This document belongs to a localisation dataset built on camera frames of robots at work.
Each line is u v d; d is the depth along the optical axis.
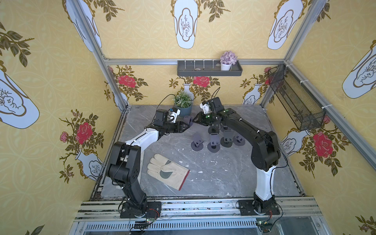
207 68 0.92
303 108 0.84
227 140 0.95
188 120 0.88
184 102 1.04
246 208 0.73
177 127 0.80
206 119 0.80
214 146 0.97
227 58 0.82
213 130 1.07
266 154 0.52
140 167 0.52
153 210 0.73
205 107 0.86
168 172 0.86
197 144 0.92
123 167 0.47
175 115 0.84
